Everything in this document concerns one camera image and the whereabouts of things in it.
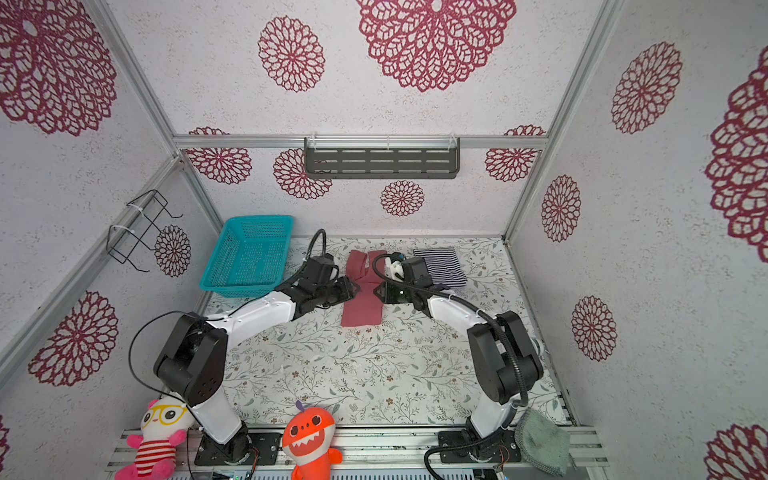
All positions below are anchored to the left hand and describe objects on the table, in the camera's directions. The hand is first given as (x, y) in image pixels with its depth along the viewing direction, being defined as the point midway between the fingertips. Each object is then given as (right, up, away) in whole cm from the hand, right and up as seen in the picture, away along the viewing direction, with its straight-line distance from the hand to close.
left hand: (353, 291), depth 91 cm
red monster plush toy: (-8, -32, -24) cm, 41 cm away
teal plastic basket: (-42, +10, +22) cm, 49 cm away
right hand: (+7, +1, -1) cm, 8 cm away
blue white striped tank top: (+32, +8, +18) cm, 37 cm away
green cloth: (+48, -36, -18) cm, 63 cm away
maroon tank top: (+2, -6, +8) cm, 10 cm away
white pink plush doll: (-44, -31, -20) cm, 57 cm away
